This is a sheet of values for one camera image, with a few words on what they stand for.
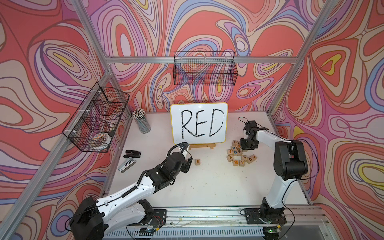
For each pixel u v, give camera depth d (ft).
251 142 2.70
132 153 3.14
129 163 2.97
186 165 2.27
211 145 3.12
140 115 3.07
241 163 2.97
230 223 2.36
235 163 2.96
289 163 1.69
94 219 1.28
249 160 2.98
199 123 2.97
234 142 3.23
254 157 3.04
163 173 1.92
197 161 2.97
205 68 3.14
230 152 3.12
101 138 2.35
